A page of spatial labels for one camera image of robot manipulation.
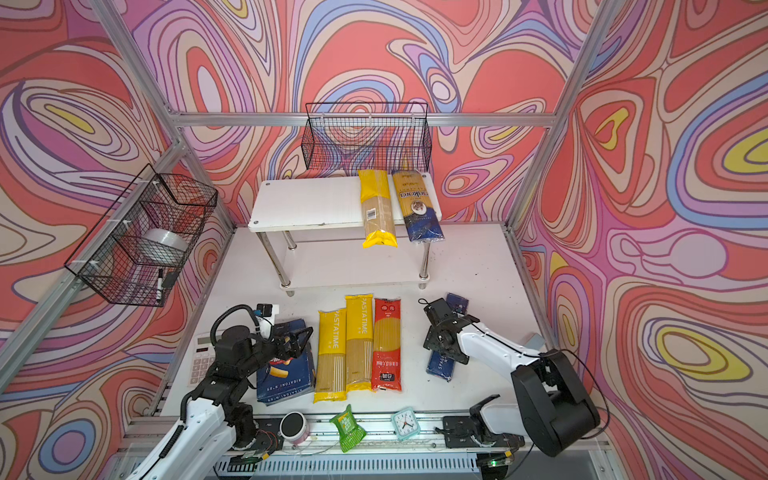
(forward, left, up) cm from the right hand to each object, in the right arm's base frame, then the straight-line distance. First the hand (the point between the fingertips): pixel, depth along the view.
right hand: (445, 352), depth 88 cm
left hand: (+4, +40, +12) cm, 42 cm away
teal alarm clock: (-19, +13, +3) cm, 23 cm away
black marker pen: (+9, +72, +28) cm, 78 cm away
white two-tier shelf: (+19, +35, +35) cm, 53 cm away
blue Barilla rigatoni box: (-8, +45, +8) cm, 46 cm away
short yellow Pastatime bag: (-6, +33, +5) cm, 34 cm away
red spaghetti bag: (-2, +17, +3) cm, 18 cm away
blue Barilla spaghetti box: (-5, +3, +4) cm, 7 cm away
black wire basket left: (+15, +77, +35) cm, 86 cm away
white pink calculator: (0, +70, +5) cm, 70 cm away
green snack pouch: (-21, +27, +2) cm, 34 cm away
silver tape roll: (+18, +72, +34) cm, 81 cm away
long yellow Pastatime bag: (+3, +26, +4) cm, 26 cm away
